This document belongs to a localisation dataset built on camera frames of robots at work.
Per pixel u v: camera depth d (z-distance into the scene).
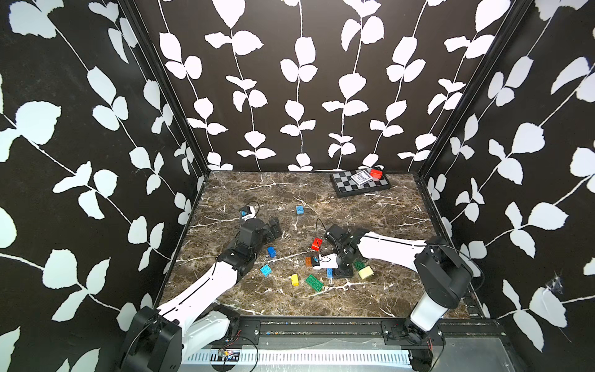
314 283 0.85
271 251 0.90
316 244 0.94
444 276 0.46
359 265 0.88
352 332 0.75
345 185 1.13
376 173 1.18
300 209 1.04
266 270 0.86
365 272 0.87
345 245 0.66
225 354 0.70
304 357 0.70
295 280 0.84
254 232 0.62
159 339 0.39
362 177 1.14
